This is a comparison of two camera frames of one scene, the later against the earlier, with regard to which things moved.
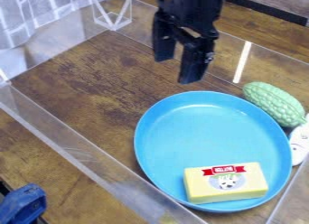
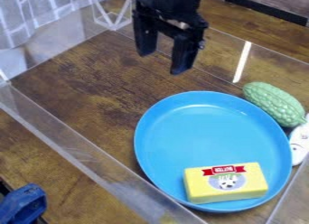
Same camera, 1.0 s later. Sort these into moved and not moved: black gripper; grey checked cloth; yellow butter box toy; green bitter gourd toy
Moved: black gripper
Not moved: green bitter gourd toy; grey checked cloth; yellow butter box toy
